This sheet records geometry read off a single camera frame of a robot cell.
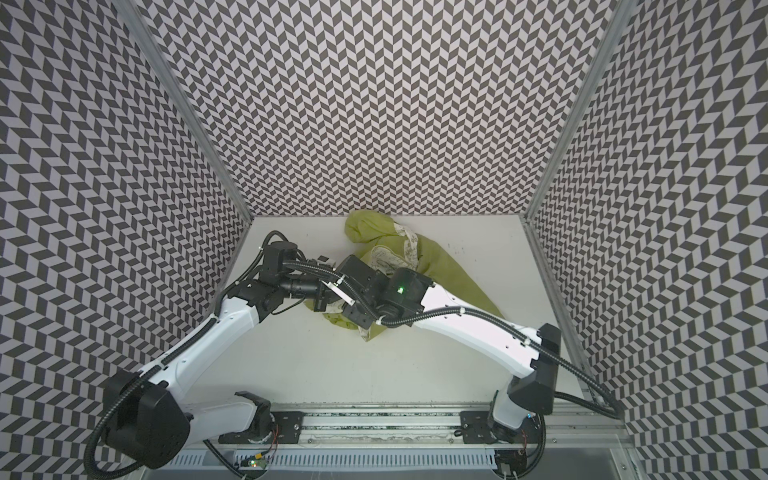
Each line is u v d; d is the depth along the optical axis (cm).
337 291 60
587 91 81
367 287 48
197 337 46
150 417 38
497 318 42
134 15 72
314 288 66
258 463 66
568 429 75
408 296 44
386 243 105
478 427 73
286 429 72
